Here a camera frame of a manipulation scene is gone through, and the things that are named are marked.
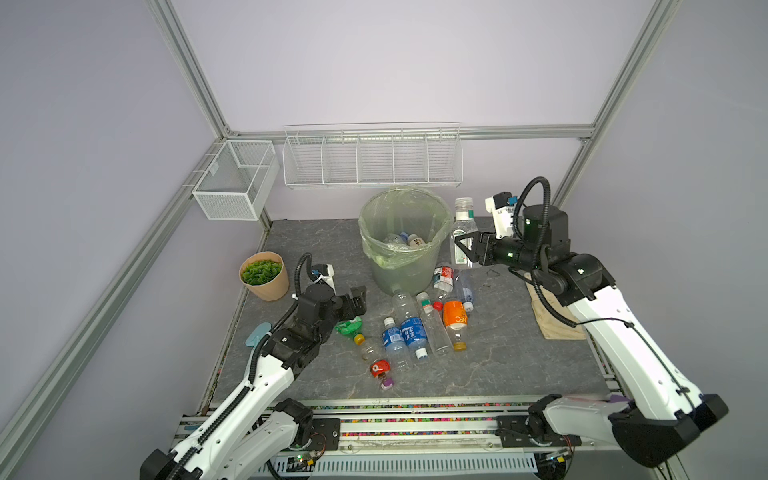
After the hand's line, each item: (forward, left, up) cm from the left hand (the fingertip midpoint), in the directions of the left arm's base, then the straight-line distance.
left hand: (351, 294), depth 78 cm
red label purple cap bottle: (-15, -6, -15) cm, 22 cm away
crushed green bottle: (-1, +3, -17) cm, 18 cm away
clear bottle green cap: (-5, -23, -16) cm, 29 cm away
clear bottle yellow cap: (-10, -3, -15) cm, 19 cm away
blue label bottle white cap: (-4, -16, -14) cm, 22 cm away
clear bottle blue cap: (+9, -35, -19) cm, 40 cm away
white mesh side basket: (+45, +39, +4) cm, 60 cm away
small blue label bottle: (-9, -11, -15) cm, 20 cm away
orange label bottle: (0, -30, -16) cm, 34 cm away
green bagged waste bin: (+30, -16, -9) cm, 35 cm away
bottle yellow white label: (+24, -20, -8) cm, 32 cm away
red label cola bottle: (+12, -28, -16) cm, 35 cm away
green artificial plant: (+15, +29, -7) cm, 33 cm away
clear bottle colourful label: (+23, -14, -5) cm, 28 cm away
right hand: (+3, -28, +17) cm, 32 cm away
